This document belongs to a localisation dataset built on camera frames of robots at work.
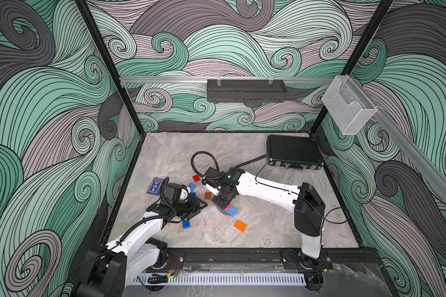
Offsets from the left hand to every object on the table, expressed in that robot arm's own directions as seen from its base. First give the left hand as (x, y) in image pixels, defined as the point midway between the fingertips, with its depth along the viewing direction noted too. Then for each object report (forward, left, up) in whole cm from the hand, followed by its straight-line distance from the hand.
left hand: (204, 205), depth 81 cm
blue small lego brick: (-6, +8, -6) cm, 12 cm away
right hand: (+1, -7, +2) cm, 7 cm away
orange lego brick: (-7, -16, -6) cm, 19 cm away
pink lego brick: (-4, -10, +9) cm, 14 cm away
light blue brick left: (+13, +8, -6) cm, 16 cm away
